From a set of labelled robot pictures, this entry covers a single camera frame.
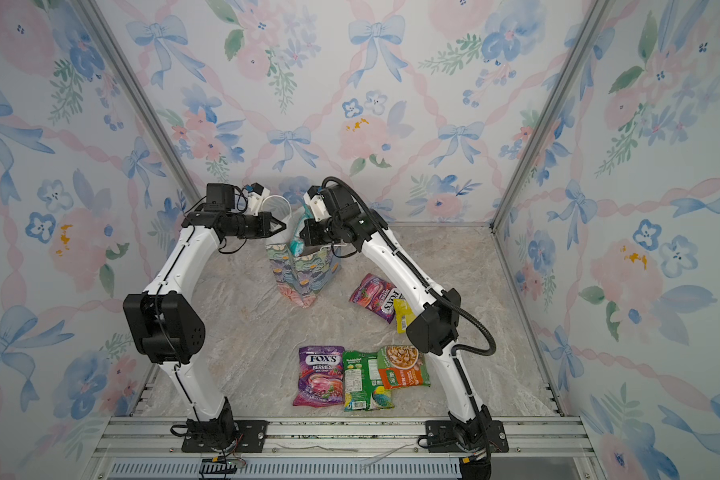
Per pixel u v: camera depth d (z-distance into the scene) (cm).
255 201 79
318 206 73
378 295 97
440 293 54
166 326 51
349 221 62
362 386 80
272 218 80
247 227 75
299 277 84
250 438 74
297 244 80
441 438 73
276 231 83
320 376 80
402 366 84
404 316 90
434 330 59
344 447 73
